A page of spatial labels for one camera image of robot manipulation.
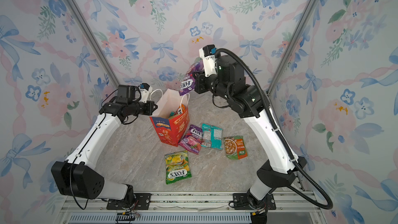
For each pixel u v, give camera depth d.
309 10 0.77
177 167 0.82
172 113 1.00
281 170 0.40
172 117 0.97
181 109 0.91
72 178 0.40
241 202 0.73
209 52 0.45
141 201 0.74
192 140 0.92
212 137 0.93
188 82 0.58
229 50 0.38
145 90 0.70
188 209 0.73
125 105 0.59
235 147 0.92
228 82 0.40
